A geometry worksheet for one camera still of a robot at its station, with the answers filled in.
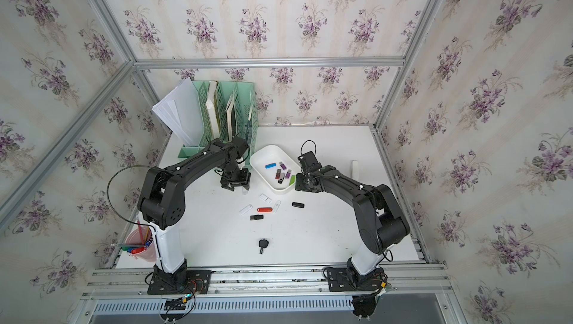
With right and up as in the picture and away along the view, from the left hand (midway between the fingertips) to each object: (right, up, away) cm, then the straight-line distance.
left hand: (246, 188), depth 90 cm
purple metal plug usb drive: (+17, +5, +11) cm, 21 cm away
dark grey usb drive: (+4, -11, -2) cm, 12 cm away
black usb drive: (+22, -7, 0) cm, 23 cm away
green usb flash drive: (+19, +3, +8) cm, 21 cm away
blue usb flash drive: (+9, +8, +14) cm, 19 cm away
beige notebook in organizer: (-9, +34, +8) cm, 36 cm away
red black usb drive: (+13, +5, +11) cm, 17 cm away
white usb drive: (0, -9, 0) cm, 9 cm away
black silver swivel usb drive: (+14, +3, +8) cm, 17 cm away
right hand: (+24, +1, +3) cm, 24 cm away
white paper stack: (-29, +34, +7) cm, 45 cm away
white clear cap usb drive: (-1, -2, +5) cm, 6 cm away
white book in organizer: (-15, +33, +5) cm, 37 cm away
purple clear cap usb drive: (+15, +8, +14) cm, 22 cm away
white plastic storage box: (+12, +7, +14) cm, 20 cm away
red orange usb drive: (+8, -9, 0) cm, 12 cm away
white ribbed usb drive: (+8, -5, +3) cm, 10 cm away
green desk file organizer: (-6, +34, +28) cm, 44 cm away
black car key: (+8, -17, -12) cm, 23 cm away
